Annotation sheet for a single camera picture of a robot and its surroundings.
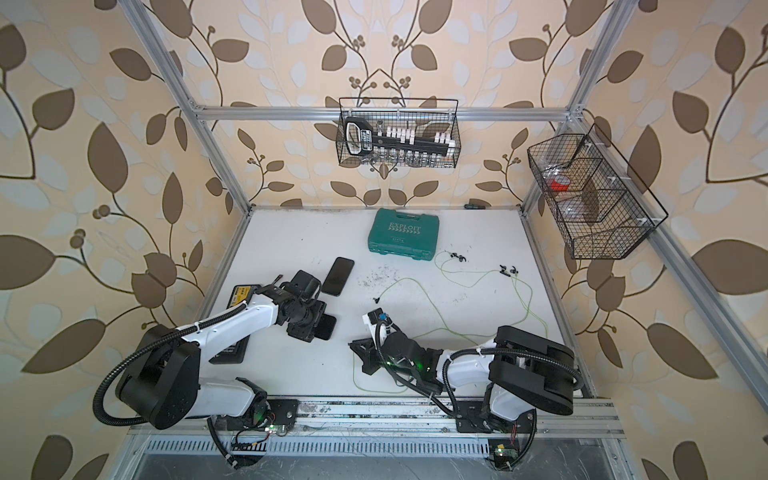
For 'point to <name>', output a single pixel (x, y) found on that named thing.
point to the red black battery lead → (278, 279)
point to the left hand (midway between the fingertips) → (323, 315)
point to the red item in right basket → (560, 183)
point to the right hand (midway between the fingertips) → (351, 346)
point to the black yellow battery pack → (239, 294)
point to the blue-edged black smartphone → (337, 276)
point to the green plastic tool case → (408, 235)
